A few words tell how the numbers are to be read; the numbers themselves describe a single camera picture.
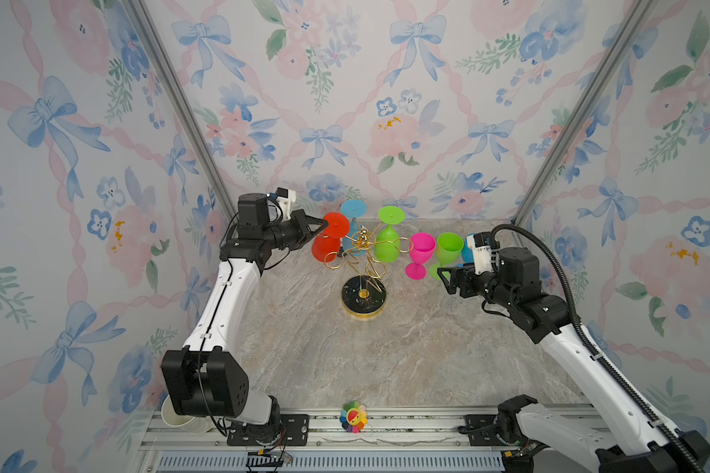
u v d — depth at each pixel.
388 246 0.85
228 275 0.51
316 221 0.73
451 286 0.66
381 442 0.73
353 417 0.75
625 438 0.40
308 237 0.68
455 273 0.65
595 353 0.45
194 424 0.67
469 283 0.64
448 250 0.92
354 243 0.77
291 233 0.67
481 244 0.63
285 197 0.70
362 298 0.97
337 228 0.75
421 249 0.93
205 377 0.41
